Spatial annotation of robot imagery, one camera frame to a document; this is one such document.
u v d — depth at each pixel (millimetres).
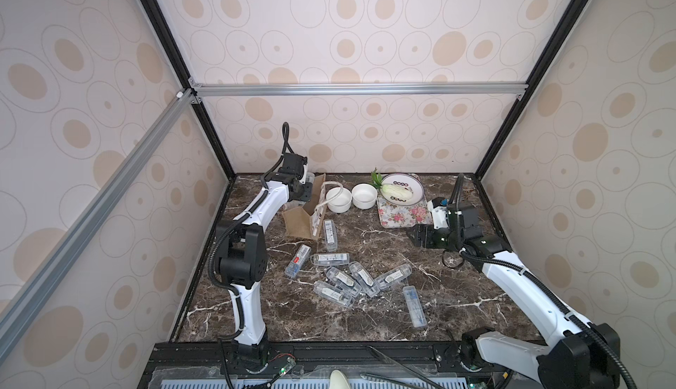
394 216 1058
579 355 380
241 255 522
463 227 605
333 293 839
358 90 919
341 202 1091
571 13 740
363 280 873
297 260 921
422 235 714
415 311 817
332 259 921
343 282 872
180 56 828
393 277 875
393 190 1093
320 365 729
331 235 984
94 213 550
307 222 900
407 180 1169
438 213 730
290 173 739
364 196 1093
